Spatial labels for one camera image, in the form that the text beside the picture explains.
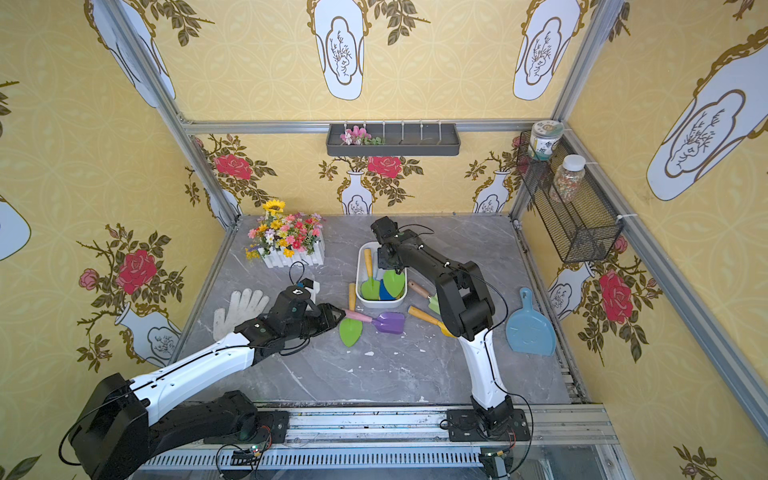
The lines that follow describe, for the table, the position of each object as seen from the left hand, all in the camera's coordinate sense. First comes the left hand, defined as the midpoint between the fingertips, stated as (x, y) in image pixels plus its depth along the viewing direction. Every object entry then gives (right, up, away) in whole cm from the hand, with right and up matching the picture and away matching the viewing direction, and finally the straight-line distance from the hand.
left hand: (335, 311), depth 83 cm
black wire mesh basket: (+67, +24, -3) cm, 71 cm away
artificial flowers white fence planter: (-17, +20, +11) cm, 29 cm away
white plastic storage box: (+11, +8, +19) cm, 24 cm away
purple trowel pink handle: (+15, -5, +9) cm, 18 cm away
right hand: (+19, +15, +18) cm, 30 cm away
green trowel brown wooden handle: (+29, +1, +13) cm, 32 cm away
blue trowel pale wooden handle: (+14, +3, +11) cm, 18 cm away
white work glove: (-31, -2, +11) cm, 33 cm away
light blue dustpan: (+57, -7, +6) cm, 58 cm away
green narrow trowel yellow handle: (+4, -7, +8) cm, 11 cm away
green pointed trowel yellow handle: (+9, +4, +15) cm, 18 cm away
